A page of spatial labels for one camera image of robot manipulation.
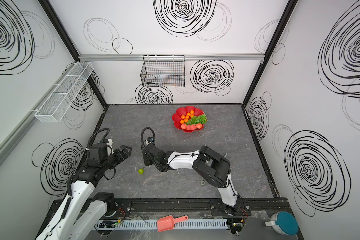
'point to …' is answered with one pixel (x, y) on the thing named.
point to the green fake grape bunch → (199, 119)
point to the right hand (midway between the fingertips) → (144, 156)
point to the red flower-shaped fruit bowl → (180, 111)
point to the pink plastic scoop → (168, 223)
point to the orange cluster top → (192, 115)
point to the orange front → (188, 114)
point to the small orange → (186, 120)
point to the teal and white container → (284, 223)
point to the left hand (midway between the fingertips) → (128, 151)
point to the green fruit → (141, 171)
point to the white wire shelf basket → (55, 107)
